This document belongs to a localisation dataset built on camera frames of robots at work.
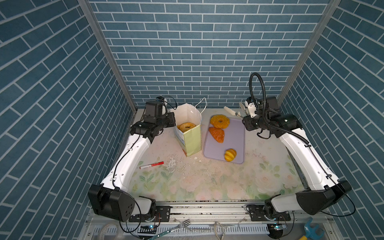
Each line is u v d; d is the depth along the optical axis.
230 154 0.91
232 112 0.79
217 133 1.02
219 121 1.08
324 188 0.39
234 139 1.02
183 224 0.70
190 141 0.83
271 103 0.53
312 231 0.68
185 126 0.95
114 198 0.38
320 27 0.77
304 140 0.43
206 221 0.73
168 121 0.68
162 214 0.73
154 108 0.55
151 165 0.89
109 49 0.87
